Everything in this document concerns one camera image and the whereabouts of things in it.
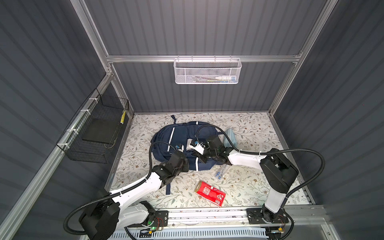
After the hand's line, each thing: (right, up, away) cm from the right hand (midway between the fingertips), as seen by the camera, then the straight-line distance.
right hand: (194, 153), depth 88 cm
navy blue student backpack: (-18, +7, +7) cm, 21 cm away
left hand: (-5, -3, -4) cm, 7 cm away
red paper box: (+9, -21, -7) cm, 24 cm away
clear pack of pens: (+15, -11, +1) cm, 19 cm away
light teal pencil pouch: (+25, +10, +11) cm, 29 cm away
